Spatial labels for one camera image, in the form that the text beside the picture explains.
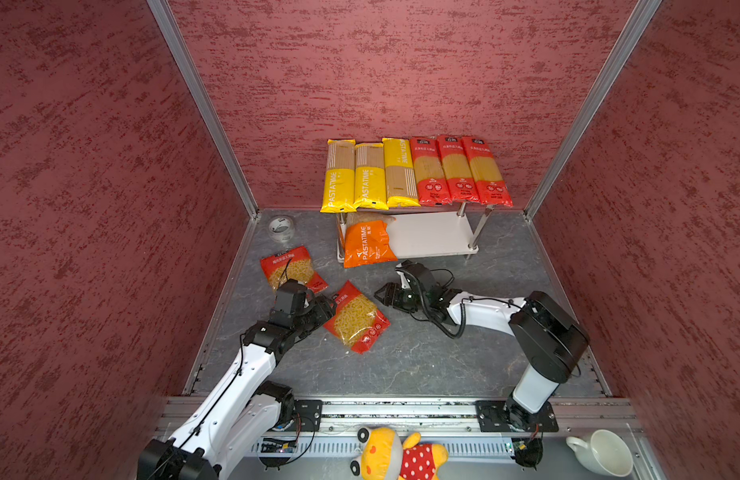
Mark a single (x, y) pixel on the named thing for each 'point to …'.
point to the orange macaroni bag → (367, 243)
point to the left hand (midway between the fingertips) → (330, 315)
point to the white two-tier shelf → (429, 234)
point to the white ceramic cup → (606, 452)
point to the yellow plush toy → (384, 455)
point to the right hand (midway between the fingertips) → (377, 304)
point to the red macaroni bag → (292, 264)
